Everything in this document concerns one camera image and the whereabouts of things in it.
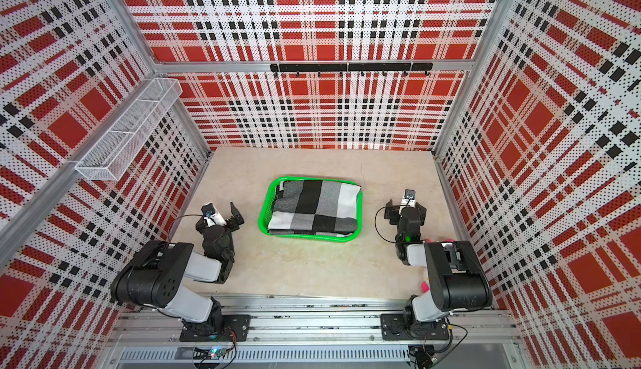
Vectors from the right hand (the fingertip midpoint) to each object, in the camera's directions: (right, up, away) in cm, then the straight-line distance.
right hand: (407, 200), depth 93 cm
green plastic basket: (-53, -2, -1) cm, 53 cm away
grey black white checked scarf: (-35, -3, -2) cm, 35 cm away
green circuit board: (-61, -41, -24) cm, 77 cm away
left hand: (-68, -2, -3) cm, 68 cm away
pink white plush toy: (+2, -24, -14) cm, 28 cm away
